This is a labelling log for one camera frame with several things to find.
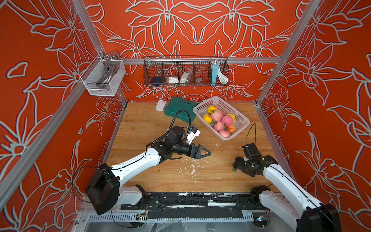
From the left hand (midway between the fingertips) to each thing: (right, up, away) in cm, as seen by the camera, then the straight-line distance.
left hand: (205, 152), depth 71 cm
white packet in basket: (-17, +41, +16) cm, 47 cm away
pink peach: (+12, +18, +27) cm, 35 cm away
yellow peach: (+10, +24, +36) cm, 45 cm away
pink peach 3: (+17, +6, +22) cm, 28 cm away
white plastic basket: (+3, +24, +36) cm, 44 cm away
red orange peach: (+22, +9, +26) cm, 35 cm away
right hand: (+20, -11, +12) cm, 26 cm away
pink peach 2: (+19, +16, +24) cm, 34 cm away
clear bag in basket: (-9, +43, +21) cm, 49 cm away
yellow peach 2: (+6, +17, +30) cm, 35 cm away
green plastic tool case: (-17, +28, +46) cm, 57 cm away
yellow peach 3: (+24, +17, +29) cm, 42 cm away
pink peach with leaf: (+13, +11, +26) cm, 31 cm away
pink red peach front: (+19, -11, +5) cm, 23 cm away
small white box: (-31, +27, +47) cm, 62 cm away
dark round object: (-29, +42, +24) cm, 56 cm away
